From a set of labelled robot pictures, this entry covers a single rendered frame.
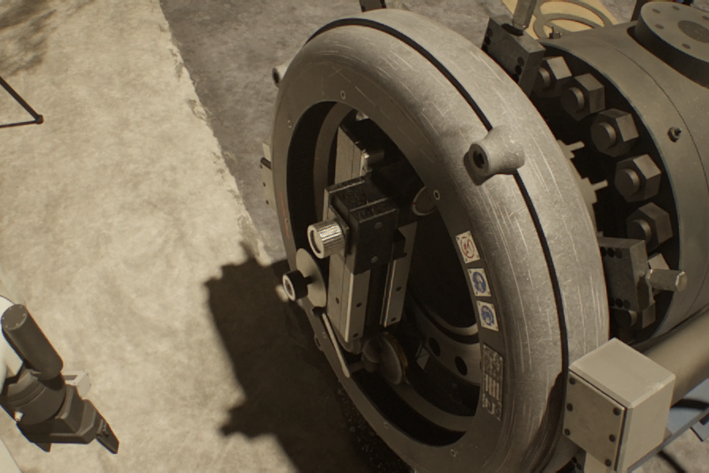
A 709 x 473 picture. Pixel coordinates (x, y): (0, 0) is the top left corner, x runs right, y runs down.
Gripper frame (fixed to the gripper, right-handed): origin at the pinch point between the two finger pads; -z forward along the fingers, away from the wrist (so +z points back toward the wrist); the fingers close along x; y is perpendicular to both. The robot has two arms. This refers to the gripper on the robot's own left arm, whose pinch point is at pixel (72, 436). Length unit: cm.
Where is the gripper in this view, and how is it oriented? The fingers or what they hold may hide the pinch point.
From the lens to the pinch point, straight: 98.3
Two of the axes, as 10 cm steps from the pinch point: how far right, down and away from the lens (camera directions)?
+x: 9.9, -0.9, -0.7
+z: -1.1, -6.9, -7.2
